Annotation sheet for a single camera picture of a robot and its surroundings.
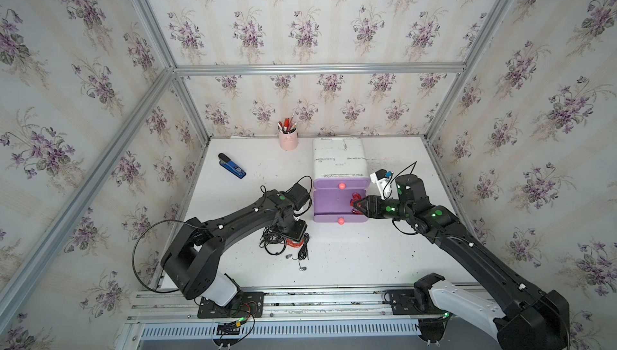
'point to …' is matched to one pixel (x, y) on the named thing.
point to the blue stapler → (231, 166)
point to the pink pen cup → (288, 141)
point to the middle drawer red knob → (341, 221)
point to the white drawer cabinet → (338, 157)
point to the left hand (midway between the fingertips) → (298, 237)
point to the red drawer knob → (341, 186)
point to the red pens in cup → (287, 126)
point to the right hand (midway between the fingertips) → (360, 205)
